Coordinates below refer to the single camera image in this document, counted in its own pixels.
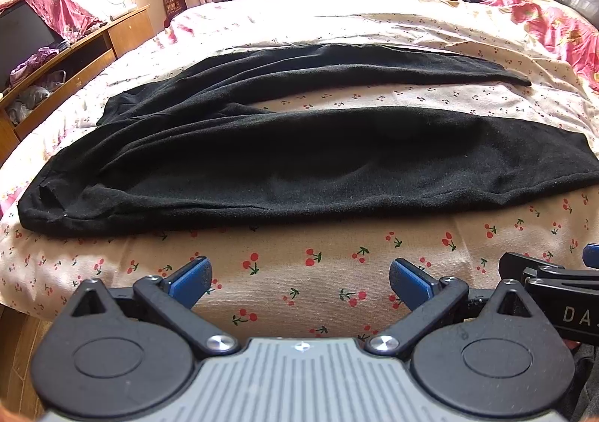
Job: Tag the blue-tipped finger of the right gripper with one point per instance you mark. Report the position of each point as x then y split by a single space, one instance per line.
591 255

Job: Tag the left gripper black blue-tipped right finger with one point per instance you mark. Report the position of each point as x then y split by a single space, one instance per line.
433 303

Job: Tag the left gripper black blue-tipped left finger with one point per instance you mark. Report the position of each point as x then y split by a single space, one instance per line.
168 302

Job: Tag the black pants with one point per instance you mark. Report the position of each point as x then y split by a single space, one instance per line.
197 151

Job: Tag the cherry print bed quilt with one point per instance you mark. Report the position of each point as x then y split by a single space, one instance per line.
321 279

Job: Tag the pink floral blanket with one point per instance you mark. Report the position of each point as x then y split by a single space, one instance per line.
560 30

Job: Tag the wooden TV cabinet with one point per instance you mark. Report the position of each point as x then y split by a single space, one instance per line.
81 62

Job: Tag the red box by curtain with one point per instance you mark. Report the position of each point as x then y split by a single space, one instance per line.
173 8

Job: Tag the pink cloth on television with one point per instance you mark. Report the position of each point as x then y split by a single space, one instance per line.
67 18

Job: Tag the black television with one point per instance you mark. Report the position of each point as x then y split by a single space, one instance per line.
22 33

